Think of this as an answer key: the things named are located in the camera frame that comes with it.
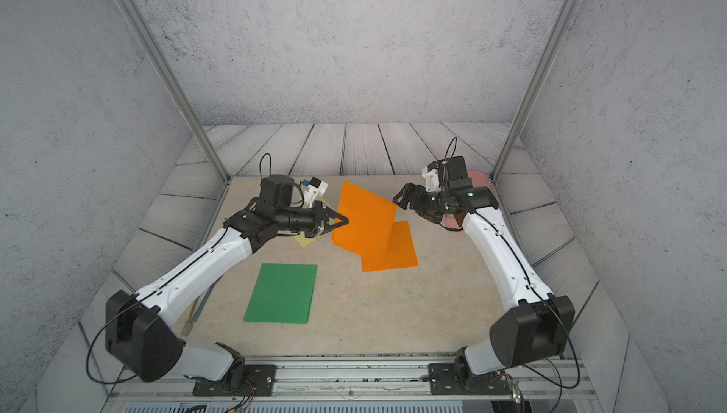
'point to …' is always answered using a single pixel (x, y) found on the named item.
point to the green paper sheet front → (283, 294)
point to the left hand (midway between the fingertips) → (351, 223)
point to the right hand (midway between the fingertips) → (405, 203)
